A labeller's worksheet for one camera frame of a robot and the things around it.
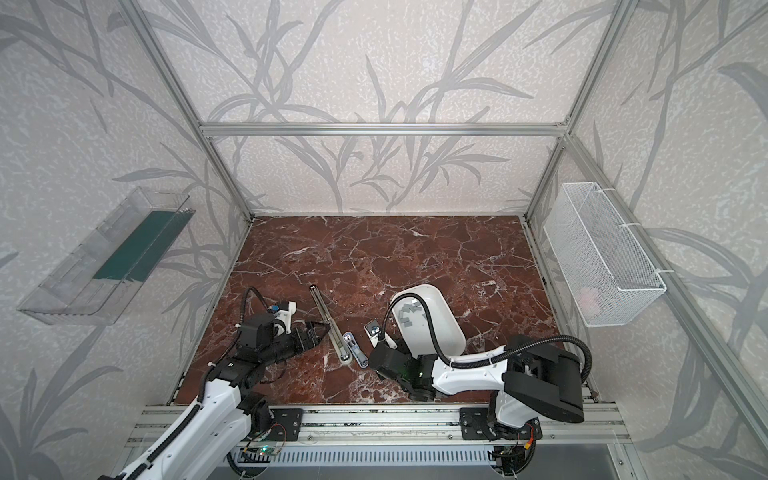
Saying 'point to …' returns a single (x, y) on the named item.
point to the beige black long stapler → (342, 348)
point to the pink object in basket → (588, 298)
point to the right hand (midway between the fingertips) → (376, 336)
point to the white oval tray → (414, 326)
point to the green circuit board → (265, 450)
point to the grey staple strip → (411, 308)
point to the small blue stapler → (361, 358)
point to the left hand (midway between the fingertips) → (325, 323)
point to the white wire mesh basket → (606, 273)
